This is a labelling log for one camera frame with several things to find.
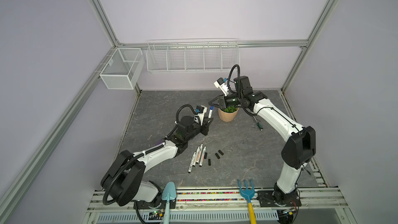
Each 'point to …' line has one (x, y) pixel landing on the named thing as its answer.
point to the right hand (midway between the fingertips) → (209, 105)
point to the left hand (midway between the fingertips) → (212, 118)
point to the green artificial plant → (230, 109)
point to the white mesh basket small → (123, 69)
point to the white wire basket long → (193, 55)
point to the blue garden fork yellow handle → (249, 193)
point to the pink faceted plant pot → (226, 116)
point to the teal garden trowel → (169, 193)
